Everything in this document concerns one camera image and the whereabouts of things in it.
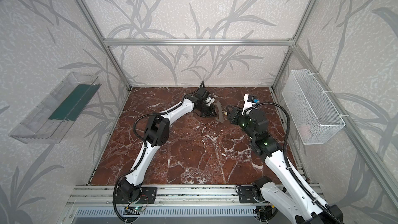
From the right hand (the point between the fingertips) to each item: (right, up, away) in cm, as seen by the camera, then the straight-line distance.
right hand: (230, 101), depth 72 cm
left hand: (-4, -6, +25) cm, 26 cm away
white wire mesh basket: (+32, -6, -11) cm, 34 cm away
